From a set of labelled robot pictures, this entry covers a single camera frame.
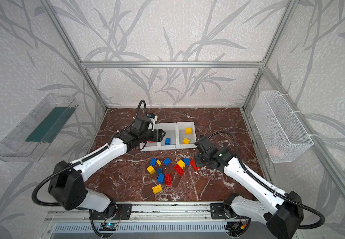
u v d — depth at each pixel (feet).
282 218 1.20
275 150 2.37
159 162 2.92
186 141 3.18
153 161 2.99
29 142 2.07
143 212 2.47
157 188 2.64
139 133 2.08
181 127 3.43
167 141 3.15
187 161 2.96
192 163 2.93
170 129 3.40
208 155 1.86
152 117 2.47
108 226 2.32
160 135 2.48
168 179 2.71
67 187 1.37
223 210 2.15
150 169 2.77
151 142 2.43
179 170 2.84
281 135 2.00
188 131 3.42
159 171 2.84
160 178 2.72
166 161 2.97
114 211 2.25
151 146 3.02
